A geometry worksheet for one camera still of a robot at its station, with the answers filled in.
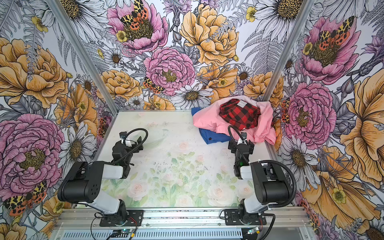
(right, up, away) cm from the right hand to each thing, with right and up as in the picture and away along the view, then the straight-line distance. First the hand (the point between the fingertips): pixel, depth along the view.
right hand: (240, 142), depth 93 cm
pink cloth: (-19, +16, +11) cm, 27 cm away
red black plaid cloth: (+3, +18, +9) cm, 20 cm away
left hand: (-66, +1, +1) cm, 66 cm away
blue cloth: (-18, +3, +9) cm, 20 cm away
